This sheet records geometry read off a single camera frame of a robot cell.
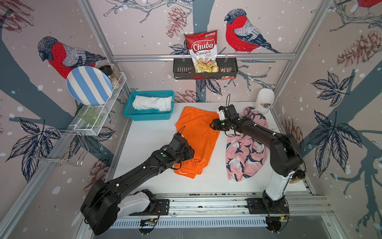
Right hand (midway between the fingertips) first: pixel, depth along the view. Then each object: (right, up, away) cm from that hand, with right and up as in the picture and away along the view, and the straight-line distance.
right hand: (211, 124), depth 93 cm
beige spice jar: (-57, +28, -8) cm, 64 cm away
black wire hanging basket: (-18, +37, +1) cm, 41 cm away
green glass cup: (-62, +7, -23) cm, 67 cm away
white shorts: (-36, +15, +21) cm, 44 cm away
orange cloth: (-11, 0, +15) cm, 19 cm away
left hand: (-11, -13, -13) cm, 21 cm away
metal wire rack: (-67, -7, -21) cm, 70 cm away
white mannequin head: (+46, +18, +24) cm, 55 cm away
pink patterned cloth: (+22, -18, -2) cm, 29 cm away
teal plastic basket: (-43, +7, +22) cm, 48 cm away
